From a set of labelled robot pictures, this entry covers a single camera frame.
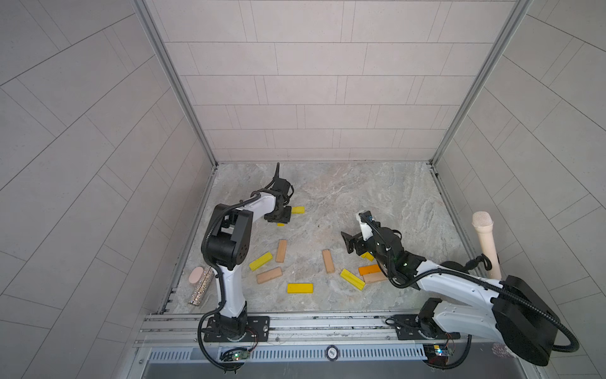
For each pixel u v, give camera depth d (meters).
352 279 0.80
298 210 0.99
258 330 0.70
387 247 0.59
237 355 0.65
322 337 0.71
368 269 0.84
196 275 0.80
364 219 0.70
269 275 0.84
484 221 0.62
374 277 0.82
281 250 0.87
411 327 0.70
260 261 0.85
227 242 0.51
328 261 0.85
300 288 0.79
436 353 0.68
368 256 0.71
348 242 0.72
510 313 0.41
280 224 0.89
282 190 0.79
